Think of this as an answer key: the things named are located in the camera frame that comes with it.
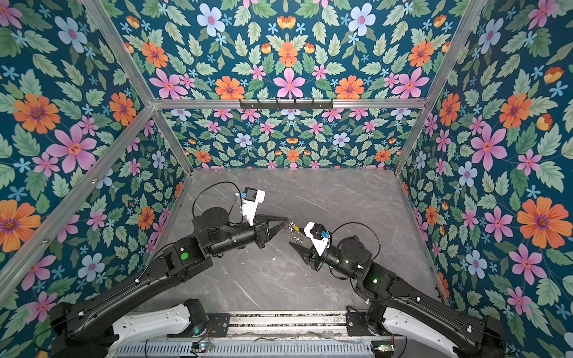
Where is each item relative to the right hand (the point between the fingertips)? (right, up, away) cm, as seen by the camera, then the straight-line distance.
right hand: (297, 234), depth 64 cm
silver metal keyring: (0, +1, -4) cm, 4 cm away
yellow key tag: (0, +3, -4) cm, 5 cm away
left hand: (-1, +6, -9) cm, 11 cm away
